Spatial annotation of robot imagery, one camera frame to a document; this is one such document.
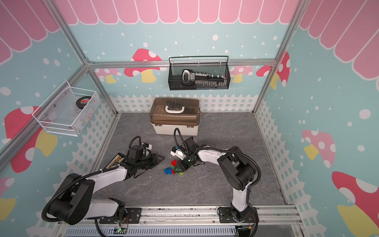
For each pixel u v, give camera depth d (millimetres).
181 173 823
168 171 856
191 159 698
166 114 909
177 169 827
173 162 833
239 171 485
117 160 924
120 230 716
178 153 826
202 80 874
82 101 791
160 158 872
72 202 427
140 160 740
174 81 870
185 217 759
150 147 866
